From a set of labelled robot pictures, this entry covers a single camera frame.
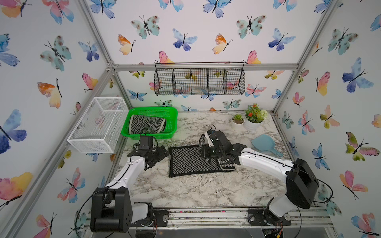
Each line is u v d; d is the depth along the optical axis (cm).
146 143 68
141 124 100
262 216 73
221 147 63
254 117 98
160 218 74
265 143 102
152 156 73
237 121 104
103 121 76
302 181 43
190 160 93
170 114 114
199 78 98
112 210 40
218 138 62
